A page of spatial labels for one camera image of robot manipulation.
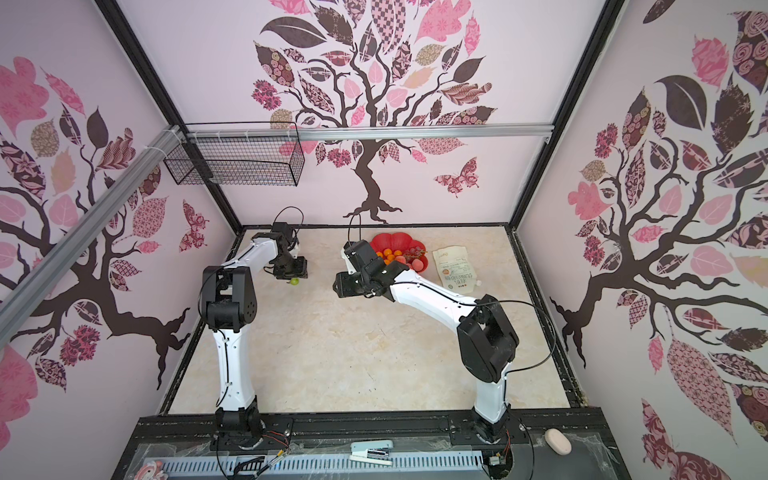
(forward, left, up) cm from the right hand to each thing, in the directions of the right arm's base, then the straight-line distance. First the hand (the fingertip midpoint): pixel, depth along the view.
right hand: (339, 281), depth 83 cm
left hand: (+13, +18, -16) cm, 27 cm away
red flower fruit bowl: (+25, -19, -15) cm, 35 cm away
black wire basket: (+61, +43, 0) cm, 74 cm away
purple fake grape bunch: (+20, -23, -12) cm, 33 cm away
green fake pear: (+10, +19, -15) cm, 26 cm away
